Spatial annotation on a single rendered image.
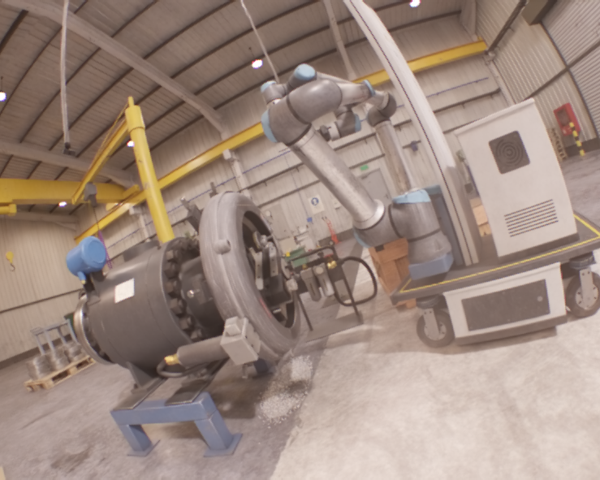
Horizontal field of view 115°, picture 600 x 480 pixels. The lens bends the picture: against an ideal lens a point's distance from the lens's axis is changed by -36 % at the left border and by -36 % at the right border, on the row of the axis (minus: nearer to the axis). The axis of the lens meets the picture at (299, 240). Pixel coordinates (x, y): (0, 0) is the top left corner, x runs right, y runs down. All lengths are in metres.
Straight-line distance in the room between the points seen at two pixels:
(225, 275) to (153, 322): 0.44
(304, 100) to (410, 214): 0.58
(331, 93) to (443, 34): 13.97
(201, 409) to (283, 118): 1.05
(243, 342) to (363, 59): 13.16
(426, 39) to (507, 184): 13.47
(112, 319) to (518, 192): 1.69
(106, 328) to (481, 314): 1.56
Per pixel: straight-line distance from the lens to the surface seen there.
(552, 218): 1.18
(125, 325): 1.37
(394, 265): 1.92
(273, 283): 1.14
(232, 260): 0.97
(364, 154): 12.11
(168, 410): 1.28
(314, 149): 0.99
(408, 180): 1.76
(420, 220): 1.17
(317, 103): 0.91
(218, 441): 1.26
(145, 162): 5.37
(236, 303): 0.96
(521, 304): 1.18
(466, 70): 14.10
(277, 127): 0.95
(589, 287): 1.28
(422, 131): 1.29
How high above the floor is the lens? 0.67
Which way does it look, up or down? level
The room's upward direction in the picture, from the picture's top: 21 degrees counter-clockwise
